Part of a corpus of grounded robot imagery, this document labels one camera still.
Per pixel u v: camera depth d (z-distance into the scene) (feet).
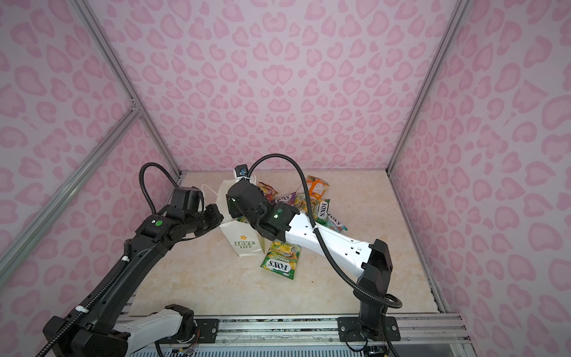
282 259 2.82
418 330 2.41
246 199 1.59
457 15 2.31
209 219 2.17
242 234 2.55
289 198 3.36
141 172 1.81
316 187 3.60
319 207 3.30
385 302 1.23
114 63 2.63
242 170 1.92
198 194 1.91
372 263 1.39
